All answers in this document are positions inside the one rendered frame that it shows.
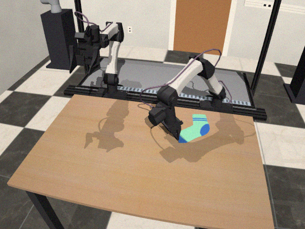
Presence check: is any mint green sock with blue toe and heel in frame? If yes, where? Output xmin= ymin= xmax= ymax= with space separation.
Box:
xmin=179 ymin=114 xmax=210 ymax=143

